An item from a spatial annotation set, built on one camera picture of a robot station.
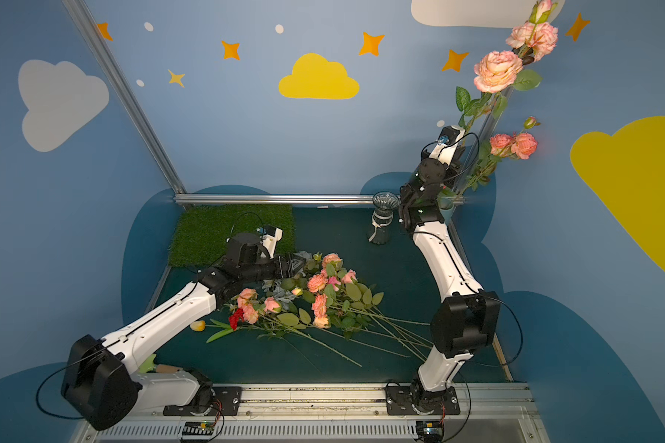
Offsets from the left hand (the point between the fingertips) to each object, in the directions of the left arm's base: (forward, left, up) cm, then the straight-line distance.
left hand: (300, 258), depth 79 cm
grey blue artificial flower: (-4, +7, -16) cm, 18 cm away
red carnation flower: (-12, +21, -18) cm, 30 cm away
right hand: (+16, -43, +27) cm, 53 cm away
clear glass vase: (+29, -28, -6) cm, 41 cm away
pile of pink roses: (-6, -6, -14) cm, 16 cm away
